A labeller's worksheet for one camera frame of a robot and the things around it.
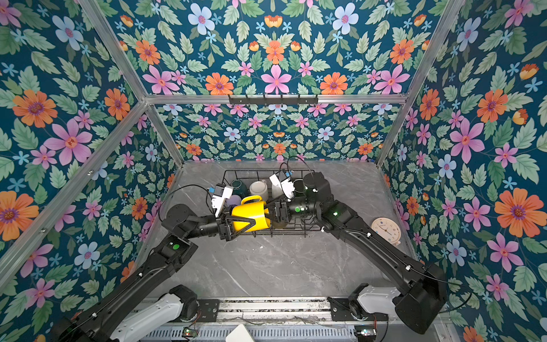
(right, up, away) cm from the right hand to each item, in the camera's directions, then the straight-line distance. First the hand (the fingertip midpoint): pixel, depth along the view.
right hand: (262, 207), depth 63 cm
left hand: (-2, -3, -6) cm, 7 cm away
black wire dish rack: (-5, +3, +2) cm, 6 cm away
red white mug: (-6, +5, +33) cm, 34 cm away
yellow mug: (-2, 0, -5) cm, 5 cm away
